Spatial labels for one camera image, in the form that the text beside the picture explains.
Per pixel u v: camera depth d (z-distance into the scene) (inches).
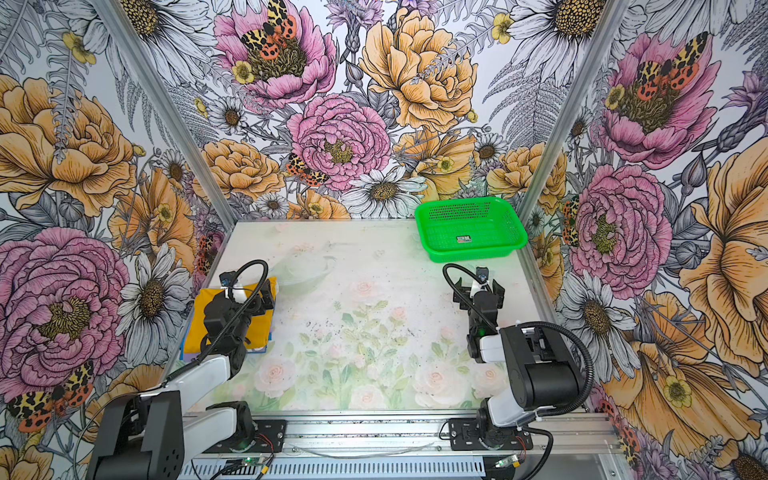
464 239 45.6
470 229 48.0
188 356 33.3
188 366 21.6
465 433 29.3
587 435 30.0
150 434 16.4
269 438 28.7
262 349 34.3
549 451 26.7
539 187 43.6
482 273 31.1
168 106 34.5
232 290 28.7
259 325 35.3
